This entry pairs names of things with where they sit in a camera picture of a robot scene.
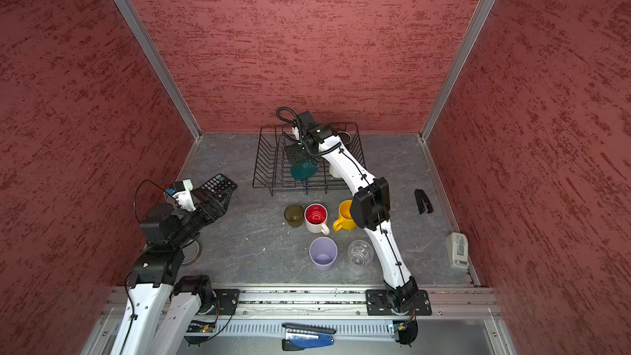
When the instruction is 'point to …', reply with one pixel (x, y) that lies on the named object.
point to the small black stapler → (421, 197)
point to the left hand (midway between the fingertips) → (226, 200)
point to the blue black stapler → (300, 336)
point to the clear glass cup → (360, 253)
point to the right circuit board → (405, 331)
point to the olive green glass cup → (294, 214)
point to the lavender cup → (323, 252)
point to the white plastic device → (458, 249)
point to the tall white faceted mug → (333, 172)
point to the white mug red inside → (315, 216)
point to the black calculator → (219, 186)
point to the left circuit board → (197, 326)
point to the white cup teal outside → (304, 169)
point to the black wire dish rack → (273, 166)
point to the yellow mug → (345, 220)
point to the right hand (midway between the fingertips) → (299, 158)
